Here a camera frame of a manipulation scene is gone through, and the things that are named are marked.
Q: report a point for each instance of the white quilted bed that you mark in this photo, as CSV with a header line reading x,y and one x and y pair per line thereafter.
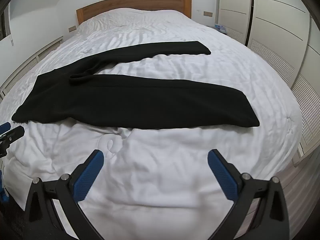
x,y
162,160

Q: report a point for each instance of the black pants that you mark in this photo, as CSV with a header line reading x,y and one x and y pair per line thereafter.
x,y
150,100

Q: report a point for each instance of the white slatted window bench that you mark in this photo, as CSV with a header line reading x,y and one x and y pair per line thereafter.
x,y
30,60

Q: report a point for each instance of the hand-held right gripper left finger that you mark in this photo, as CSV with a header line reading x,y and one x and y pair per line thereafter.
x,y
87,175

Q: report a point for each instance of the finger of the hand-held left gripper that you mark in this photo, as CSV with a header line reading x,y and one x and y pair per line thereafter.
x,y
15,133
3,127

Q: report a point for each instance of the beige wall switch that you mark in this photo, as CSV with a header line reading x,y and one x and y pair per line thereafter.
x,y
208,13
72,28

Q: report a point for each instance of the white wardrobe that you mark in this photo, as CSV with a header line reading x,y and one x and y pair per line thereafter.
x,y
275,17

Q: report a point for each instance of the wooden headboard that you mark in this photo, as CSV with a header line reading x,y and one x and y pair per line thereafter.
x,y
125,2

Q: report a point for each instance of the blue packet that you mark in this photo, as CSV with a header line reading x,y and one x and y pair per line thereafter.
x,y
220,28

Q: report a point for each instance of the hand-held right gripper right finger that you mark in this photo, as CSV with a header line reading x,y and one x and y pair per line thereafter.
x,y
222,175

